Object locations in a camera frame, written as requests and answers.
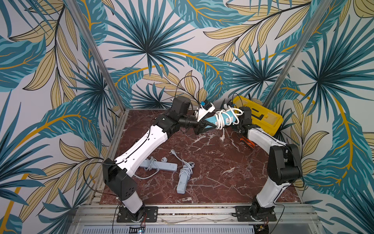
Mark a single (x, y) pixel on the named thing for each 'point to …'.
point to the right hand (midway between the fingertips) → (218, 117)
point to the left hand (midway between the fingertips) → (213, 126)
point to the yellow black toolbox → (262, 118)
